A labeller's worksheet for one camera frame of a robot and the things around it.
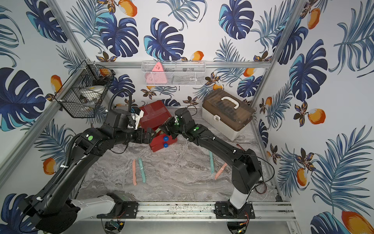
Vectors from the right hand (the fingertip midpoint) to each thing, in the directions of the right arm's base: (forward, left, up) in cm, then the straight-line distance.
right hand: (157, 125), depth 76 cm
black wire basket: (+36, +50, +7) cm, 62 cm away
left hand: (-7, +2, +6) cm, 10 cm away
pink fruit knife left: (-14, +17, -27) cm, 35 cm away
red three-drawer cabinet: (+13, +5, -6) cm, 15 cm away
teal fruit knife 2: (-7, -31, -28) cm, 42 cm away
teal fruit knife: (-14, +11, -27) cm, 33 cm away
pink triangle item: (+32, +4, +9) cm, 34 cm away
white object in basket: (+16, +36, +9) cm, 40 cm away
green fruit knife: (-3, -1, 0) cm, 3 cm away
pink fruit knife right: (-9, -39, -27) cm, 48 cm away
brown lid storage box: (+18, -40, -8) cm, 44 cm away
